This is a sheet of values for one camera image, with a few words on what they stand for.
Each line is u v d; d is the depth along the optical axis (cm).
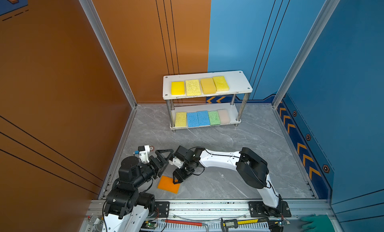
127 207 46
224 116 102
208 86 80
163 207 74
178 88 79
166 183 81
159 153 59
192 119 100
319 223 69
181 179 71
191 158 65
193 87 79
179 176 71
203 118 102
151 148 96
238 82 86
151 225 70
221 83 82
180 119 100
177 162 77
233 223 69
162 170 58
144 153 62
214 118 102
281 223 70
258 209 72
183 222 70
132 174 48
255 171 51
